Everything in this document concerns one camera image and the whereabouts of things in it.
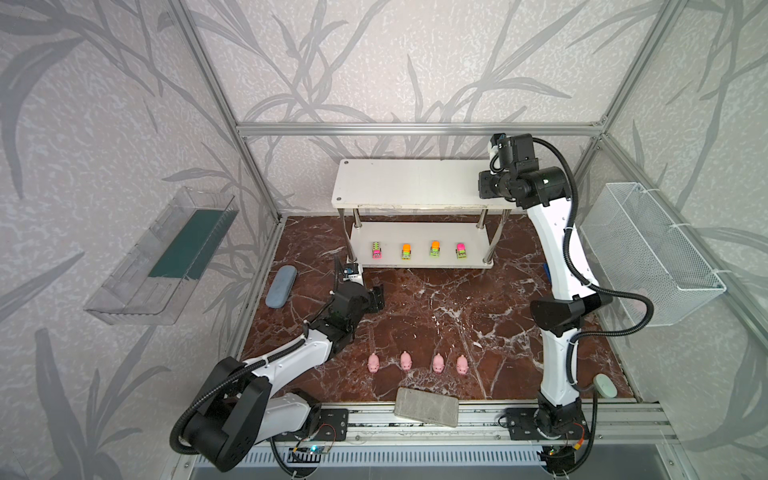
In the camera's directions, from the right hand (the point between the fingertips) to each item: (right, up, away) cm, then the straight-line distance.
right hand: (487, 172), depth 79 cm
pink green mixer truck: (-3, -21, +21) cm, 30 cm away
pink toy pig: (-31, -53, +3) cm, 61 cm away
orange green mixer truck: (-12, -21, +21) cm, 32 cm away
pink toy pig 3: (-13, -53, +3) cm, 54 cm away
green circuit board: (-45, -71, -7) cm, 84 cm away
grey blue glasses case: (-62, -33, +18) cm, 73 cm away
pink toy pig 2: (-22, -52, +3) cm, 57 cm away
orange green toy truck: (-21, -22, +20) cm, 37 cm away
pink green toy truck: (-31, -23, +20) cm, 43 cm away
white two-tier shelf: (-17, -7, +45) cm, 48 cm away
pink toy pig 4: (-6, -53, +3) cm, 54 cm away
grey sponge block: (-16, -60, -5) cm, 62 cm away
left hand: (-30, -29, +8) cm, 43 cm away
